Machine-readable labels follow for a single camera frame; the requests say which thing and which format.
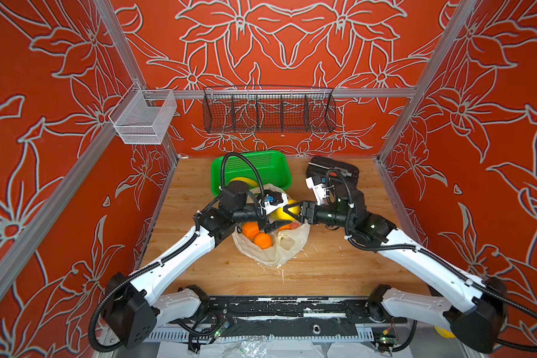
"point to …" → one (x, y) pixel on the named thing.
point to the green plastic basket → (271, 166)
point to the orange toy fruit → (286, 227)
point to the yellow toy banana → (244, 180)
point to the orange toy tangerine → (263, 240)
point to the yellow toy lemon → (280, 214)
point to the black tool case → (339, 179)
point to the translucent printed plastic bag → (286, 244)
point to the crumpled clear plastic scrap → (249, 347)
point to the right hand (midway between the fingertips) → (285, 210)
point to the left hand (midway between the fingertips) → (286, 205)
